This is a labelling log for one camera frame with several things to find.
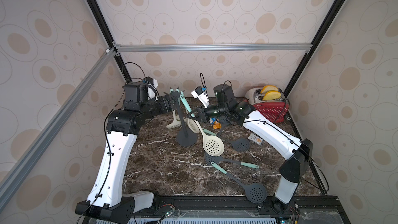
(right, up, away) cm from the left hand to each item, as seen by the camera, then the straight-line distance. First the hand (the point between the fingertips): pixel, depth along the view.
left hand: (174, 99), depth 64 cm
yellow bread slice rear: (+53, +10, +33) cm, 63 cm away
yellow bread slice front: (+54, +5, +30) cm, 62 cm away
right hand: (+4, -9, +3) cm, 10 cm away
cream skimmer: (+16, -20, +6) cm, 27 cm away
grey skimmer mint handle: (+38, -46, +13) cm, 61 cm away
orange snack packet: (+22, -14, +39) cm, 47 cm away
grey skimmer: (+15, -32, +23) cm, 42 cm away
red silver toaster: (+57, -4, +31) cm, 65 cm away
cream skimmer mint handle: (+7, -12, +14) cm, 20 cm away
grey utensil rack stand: (+1, -22, +35) cm, 41 cm away
